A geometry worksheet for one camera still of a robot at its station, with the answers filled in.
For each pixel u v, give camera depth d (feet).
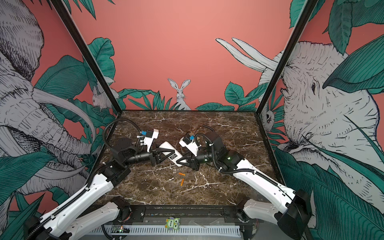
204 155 1.93
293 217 1.22
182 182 2.76
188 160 1.96
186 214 2.46
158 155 1.90
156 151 1.88
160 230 2.30
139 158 1.88
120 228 2.30
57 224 1.29
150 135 1.88
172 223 2.30
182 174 2.89
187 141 1.89
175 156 2.05
